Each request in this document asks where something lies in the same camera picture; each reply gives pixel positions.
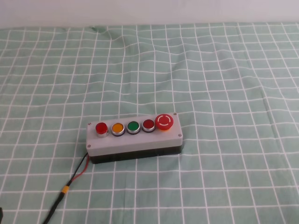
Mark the cyan checkered tablecloth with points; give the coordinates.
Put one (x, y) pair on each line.
(234, 86)

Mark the dark red push button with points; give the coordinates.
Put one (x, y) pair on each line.
(148, 126)

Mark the red emergency stop button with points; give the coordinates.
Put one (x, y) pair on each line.
(164, 122)

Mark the red indicator lamp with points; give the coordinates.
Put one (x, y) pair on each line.
(102, 130)

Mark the green push button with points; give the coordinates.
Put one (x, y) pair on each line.
(133, 127)

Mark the yellow push button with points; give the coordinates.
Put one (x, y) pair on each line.
(117, 129)

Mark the grey button switch box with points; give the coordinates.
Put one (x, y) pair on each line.
(127, 146)

